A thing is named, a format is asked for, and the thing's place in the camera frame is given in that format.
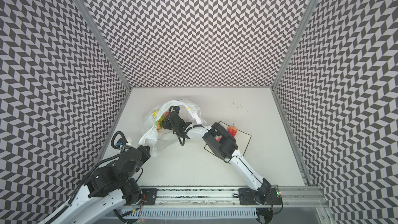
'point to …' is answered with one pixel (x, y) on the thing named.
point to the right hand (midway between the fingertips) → (163, 125)
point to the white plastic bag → (153, 141)
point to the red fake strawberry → (166, 113)
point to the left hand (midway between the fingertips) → (151, 148)
